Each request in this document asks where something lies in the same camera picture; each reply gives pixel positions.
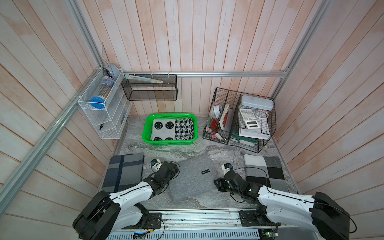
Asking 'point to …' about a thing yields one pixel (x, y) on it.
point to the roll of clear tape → (261, 114)
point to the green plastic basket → (147, 125)
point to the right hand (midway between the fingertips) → (214, 181)
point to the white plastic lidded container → (257, 102)
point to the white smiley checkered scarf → (172, 129)
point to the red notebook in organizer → (214, 124)
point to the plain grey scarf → (196, 177)
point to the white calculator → (249, 119)
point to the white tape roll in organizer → (217, 110)
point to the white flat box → (253, 133)
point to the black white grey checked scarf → (265, 170)
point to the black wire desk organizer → (231, 119)
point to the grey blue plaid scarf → (123, 171)
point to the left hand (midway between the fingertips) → (173, 170)
